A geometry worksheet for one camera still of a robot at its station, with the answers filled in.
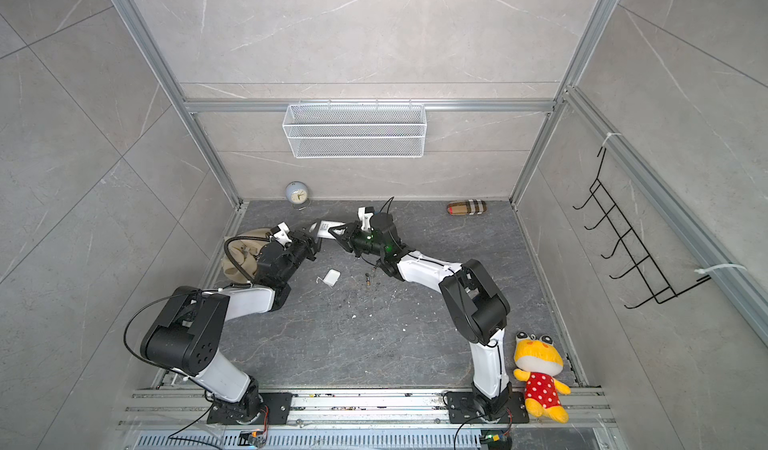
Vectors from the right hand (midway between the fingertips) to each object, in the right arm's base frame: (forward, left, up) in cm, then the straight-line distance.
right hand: (327, 231), depth 83 cm
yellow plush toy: (-32, -55, -15) cm, 66 cm away
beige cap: (+8, +34, -20) cm, 40 cm away
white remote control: (+2, +1, 0) cm, 2 cm away
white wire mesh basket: (+37, -7, +9) cm, 39 cm away
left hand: (+4, +1, +3) cm, 5 cm away
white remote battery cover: (-3, +2, -21) cm, 22 cm away
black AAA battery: (-4, -10, -22) cm, 24 cm away
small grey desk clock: (+31, +18, -14) cm, 39 cm away
